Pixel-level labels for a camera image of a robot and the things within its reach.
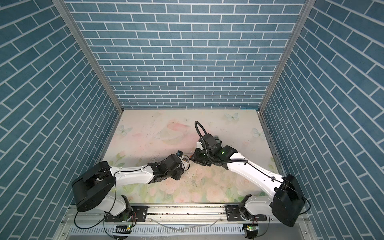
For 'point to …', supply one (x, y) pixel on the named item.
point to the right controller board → (252, 230)
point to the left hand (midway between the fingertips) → (181, 172)
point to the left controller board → (122, 229)
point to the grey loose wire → (207, 225)
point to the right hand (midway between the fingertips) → (189, 157)
